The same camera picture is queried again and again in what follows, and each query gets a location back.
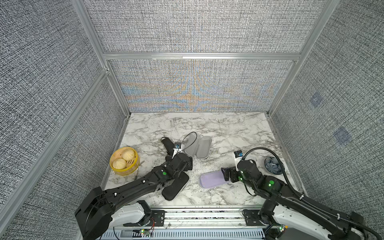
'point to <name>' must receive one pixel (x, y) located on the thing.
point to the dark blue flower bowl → (272, 165)
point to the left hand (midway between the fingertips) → (187, 157)
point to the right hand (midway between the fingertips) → (228, 164)
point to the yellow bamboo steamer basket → (131, 165)
